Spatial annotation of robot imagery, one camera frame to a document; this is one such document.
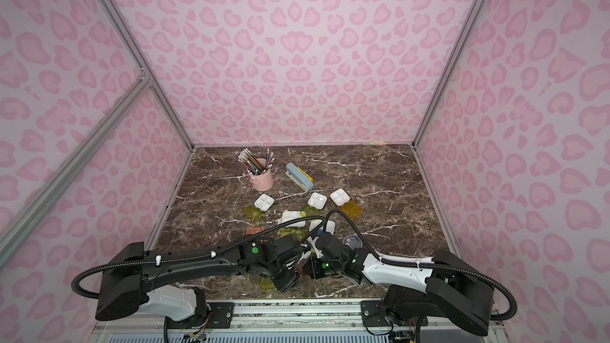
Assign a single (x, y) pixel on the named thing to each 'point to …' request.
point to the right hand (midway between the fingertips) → (305, 272)
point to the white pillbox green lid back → (317, 200)
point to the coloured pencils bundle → (250, 162)
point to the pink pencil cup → (265, 179)
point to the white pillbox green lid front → (267, 283)
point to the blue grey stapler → (299, 177)
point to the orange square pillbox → (253, 230)
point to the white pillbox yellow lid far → (350, 208)
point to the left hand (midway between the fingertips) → (294, 278)
